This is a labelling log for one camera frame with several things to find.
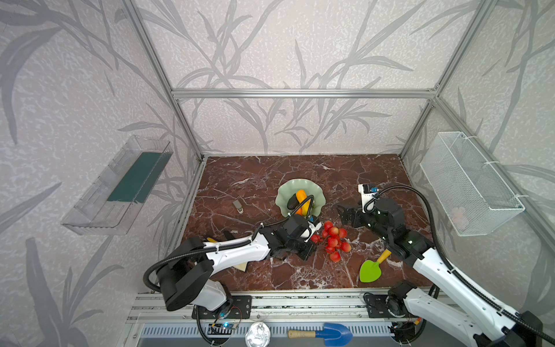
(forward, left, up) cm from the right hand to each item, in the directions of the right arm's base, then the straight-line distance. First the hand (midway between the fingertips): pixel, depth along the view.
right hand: (348, 197), depth 77 cm
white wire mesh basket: (-8, -33, +11) cm, 36 cm away
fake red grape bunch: (-8, +4, -16) cm, 18 cm away
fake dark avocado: (+9, +20, -18) cm, 28 cm away
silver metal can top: (-39, +31, -16) cm, 53 cm away
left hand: (-12, +11, -14) cm, 21 cm away
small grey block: (+7, +45, -18) cm, 49 cm away
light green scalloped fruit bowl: (+16, +24, -19) cm, 34 cm away
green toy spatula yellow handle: (-19, -10, -23) cm, 31 cm away
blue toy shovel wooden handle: (-39, +7, -20) cm, 45 cm away
